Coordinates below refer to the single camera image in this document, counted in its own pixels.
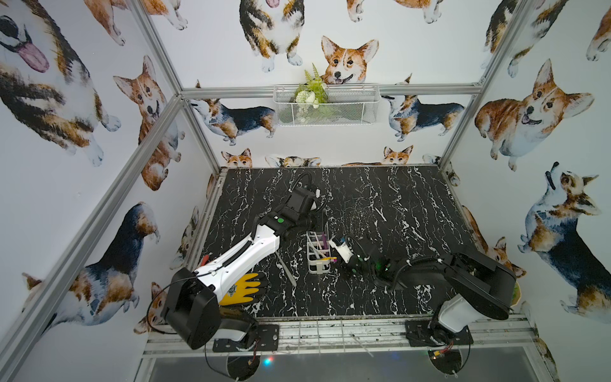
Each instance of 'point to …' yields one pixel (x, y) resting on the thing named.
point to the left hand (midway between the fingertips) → (329, 215)
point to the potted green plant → (516, 294)
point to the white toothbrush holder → (318, 252)
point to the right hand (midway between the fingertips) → (328, 260)
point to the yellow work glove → (243, 287)
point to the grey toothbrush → (286, 270)
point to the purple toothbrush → (324, 242)
